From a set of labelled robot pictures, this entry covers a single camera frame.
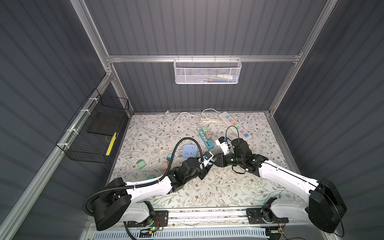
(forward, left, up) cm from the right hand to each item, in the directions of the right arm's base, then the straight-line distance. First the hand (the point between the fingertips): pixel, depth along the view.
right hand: (211, 160), depth 78 cm
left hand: (0, +1, -1) cm, 2 cm away
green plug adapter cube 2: (+4, +43, -12) cm, 44 cm away
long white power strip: (+38, -18, -13) cm, 44 cm away
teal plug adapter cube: (+9, +26, -12) cm, 30 cm away
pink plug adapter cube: (+23, 0, -8) cm, 24 cm away
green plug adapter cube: (+27, +3, -8) cm, 29 cm away
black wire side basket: (+7, +59, +14) cm, 61 cm away
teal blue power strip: (+19, 0, -11) cm, 22 cm away
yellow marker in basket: (+2, +48, +14) cm, 50 cm away
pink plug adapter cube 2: (+3, +28, -12) cm, 31 cm away
